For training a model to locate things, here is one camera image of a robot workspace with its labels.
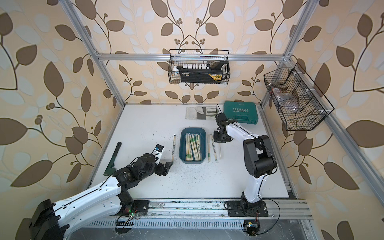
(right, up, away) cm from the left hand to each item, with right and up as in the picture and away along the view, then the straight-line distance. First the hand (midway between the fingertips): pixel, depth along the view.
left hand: (166, 160), depth 80 cm
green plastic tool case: (+50, +27, +29) cm, 64 cm away
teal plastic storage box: (+7, +6, +16) cm, 18 cm away
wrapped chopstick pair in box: (+10, +4, +16) cm, 20 cm away
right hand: (+31, +9, +16) cm, 36 cm away
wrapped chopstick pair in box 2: (+18, +7, +19) cm, 27 cm away
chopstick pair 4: (+32, +2, +16) cm, 35 cm away
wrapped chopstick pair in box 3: (+16, +4, +16) cm, 23 cm away
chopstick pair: (+1, +11, +22) cm, 24 cm away
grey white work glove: (+19, +27, +35) cm, 48 cm away
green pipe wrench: (-35, -8, +8) cm, 36 cm away
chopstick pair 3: (+25, +7, +19) cm, 32 cm away
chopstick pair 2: (+28, +3, +16) cm, 32 cm away
